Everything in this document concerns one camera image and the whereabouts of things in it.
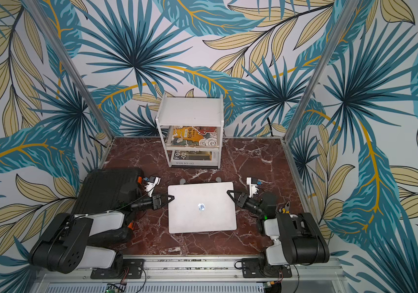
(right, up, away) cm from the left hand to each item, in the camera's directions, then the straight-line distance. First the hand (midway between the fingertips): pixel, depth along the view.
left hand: (172, 200), depth 83 cm
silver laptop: (+13, -3, -2) cm, 14 cm away
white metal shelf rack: (+16, +40, -1) cm, 43 cm away
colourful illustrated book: (+8, +30, +9) cm, 33 cm away
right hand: (+21, +1, -1) cm, 22 cm away
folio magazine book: (+8, +19, +22) cm, 30 cm away
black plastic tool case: (-30, +4, +2) cm, 30 cm away
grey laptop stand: (+4, +8, +1) cm, 10 cm away
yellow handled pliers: (+54, -6, +5) cm, 55 cm away
